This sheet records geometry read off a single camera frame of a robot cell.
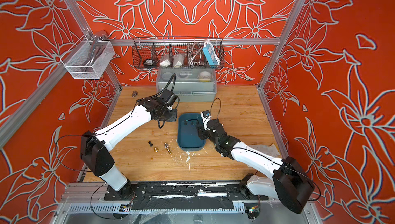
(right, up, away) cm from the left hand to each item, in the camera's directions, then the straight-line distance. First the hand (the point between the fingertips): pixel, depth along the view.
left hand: (175, 115), depth 83 cm
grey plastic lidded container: (+7, +19, +22) cm, 30 cm away
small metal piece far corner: (-35, +13, +31) cm, 49 cm away
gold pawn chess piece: (-11, -21, +3) cm, 24 cm away
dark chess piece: (-15, -18, +5) cm, 24 cm away
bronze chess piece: (-4, -20, +3) cm, 21 cm away
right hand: (+13, -5, -1) cm, 14 cm away
